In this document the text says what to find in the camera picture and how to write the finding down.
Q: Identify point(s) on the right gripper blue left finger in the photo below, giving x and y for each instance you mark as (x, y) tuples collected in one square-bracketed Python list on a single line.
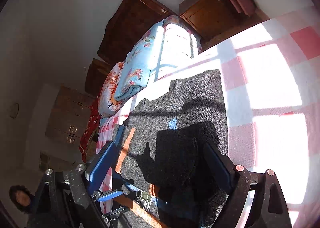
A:
[(97, 170)]

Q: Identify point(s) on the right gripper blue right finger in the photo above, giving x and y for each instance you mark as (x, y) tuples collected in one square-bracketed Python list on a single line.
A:
[(221, 167)]

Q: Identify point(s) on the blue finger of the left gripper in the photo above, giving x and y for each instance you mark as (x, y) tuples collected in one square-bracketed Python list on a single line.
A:
[(108, 195), (119, 183)]

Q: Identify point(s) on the dark knit striped sweater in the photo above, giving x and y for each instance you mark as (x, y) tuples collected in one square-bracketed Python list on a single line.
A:
[(162, 146)]

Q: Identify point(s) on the orange floral folded quilt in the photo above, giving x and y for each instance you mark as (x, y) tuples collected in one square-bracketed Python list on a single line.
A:
[(107, 105)]

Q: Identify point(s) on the light blue floral quilt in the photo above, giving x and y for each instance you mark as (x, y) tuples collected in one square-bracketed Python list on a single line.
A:
[(166, 46)]

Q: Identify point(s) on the wooden nightstand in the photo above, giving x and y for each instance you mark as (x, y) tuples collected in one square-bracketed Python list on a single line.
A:
[(210, 18)]

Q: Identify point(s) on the person head dark hair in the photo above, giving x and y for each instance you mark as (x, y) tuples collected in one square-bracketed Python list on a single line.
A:
[(22, 198)]

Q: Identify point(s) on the red white checkered bedsheet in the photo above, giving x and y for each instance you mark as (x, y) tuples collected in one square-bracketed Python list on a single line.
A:
[(270, 81)]

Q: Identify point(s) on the red floral blanket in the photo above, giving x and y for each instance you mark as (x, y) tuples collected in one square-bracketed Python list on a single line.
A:
[(93, 124)]

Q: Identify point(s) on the dark wooden headboard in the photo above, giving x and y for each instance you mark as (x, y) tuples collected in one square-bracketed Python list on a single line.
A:
[(96, 75), (129, 23)]

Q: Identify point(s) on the brown wooden wardrobe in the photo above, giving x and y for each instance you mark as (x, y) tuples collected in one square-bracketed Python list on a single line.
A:
[(69, 116)]

